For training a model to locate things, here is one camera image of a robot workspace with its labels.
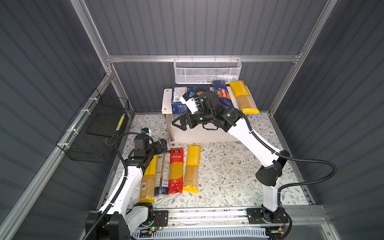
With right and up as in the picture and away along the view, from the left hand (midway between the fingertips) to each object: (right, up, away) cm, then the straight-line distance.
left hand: (158, 142), depth 83 cm
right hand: (+13, +11, -15) cm, 23 cm away
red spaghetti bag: (+10, -23, 0) cm, 25 cm away
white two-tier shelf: (+23, +4, +19) cm, 30 cm away
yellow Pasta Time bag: (+18, -21, 0) cm, 28 cm away
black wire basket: (-30, +4, -12) cm, 32 cm away
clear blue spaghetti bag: (+1, -19, +4) cm, 20 cm away
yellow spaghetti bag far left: (-5, -25, -2) cm, 25 cm away
